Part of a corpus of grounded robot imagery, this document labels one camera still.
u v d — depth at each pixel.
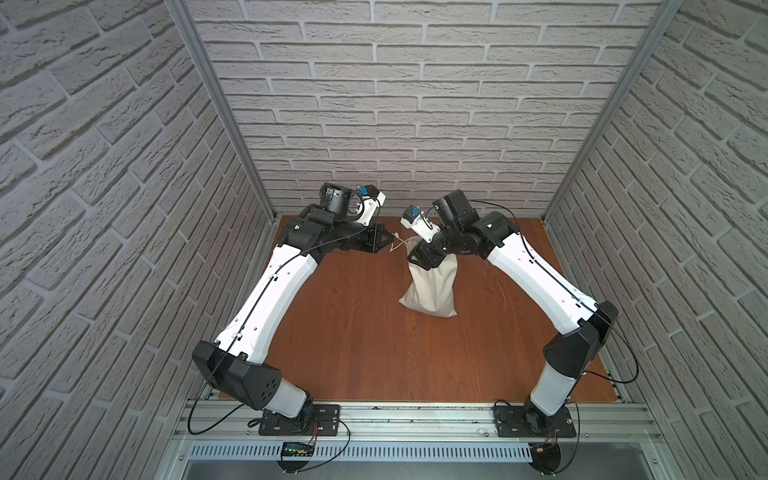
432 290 0.83
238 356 0.40
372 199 0.62
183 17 0.70
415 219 0.65
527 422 0.67
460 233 0.56
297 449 0.71
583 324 0.44
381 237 0.61
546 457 0.69
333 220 0.53
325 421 0.73
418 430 0.73
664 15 0.69
